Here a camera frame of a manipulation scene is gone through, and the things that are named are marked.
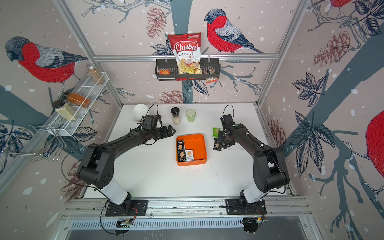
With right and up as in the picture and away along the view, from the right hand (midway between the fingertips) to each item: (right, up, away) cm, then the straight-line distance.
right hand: (222, 138), depth 92 cm
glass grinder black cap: (-31, +17, +9) cm, 37 cm away
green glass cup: (-20, +15, +17) cm, 31 cm away
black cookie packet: (-26, -7, 0) cm, 27 cm away
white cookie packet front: (-21, -10, -2) cm, 23 cm away
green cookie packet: (-3, +3, +11) cm, 12 cm away
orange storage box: (-16, -4, +5) cm, 17 cm away
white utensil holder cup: (-56, +18, +9) cm, 60 cm away
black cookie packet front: (-25, -11, -3) cm, 27 cm away
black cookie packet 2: (-3, -5, +3) cm, 7 cm away
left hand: (-31, +6, 0) cm, 32 cm away
